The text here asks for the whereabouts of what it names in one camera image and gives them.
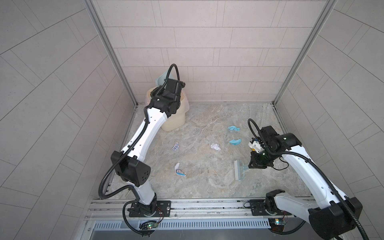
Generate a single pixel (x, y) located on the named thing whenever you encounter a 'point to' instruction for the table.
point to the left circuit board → (148, 225)
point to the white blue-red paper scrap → (177, 171)
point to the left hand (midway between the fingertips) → (154, 90)
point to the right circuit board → (277, 224)
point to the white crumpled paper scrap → (215, 146)
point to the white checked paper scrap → (176, 147)
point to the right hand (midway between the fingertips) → (248, 165)
